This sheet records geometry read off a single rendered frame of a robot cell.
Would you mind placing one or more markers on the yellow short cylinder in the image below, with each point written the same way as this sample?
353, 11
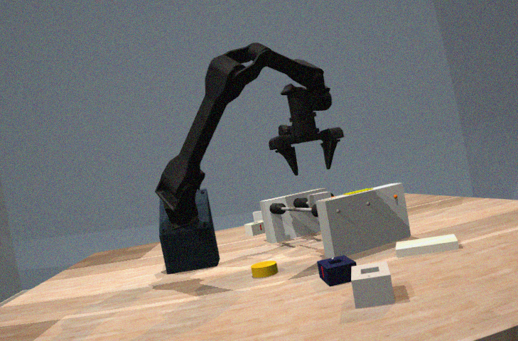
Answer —
264, 268

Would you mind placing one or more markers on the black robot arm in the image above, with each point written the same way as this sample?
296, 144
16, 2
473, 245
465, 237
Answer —
224, 81

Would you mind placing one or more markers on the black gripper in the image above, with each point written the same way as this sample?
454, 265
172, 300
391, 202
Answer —
304, 125

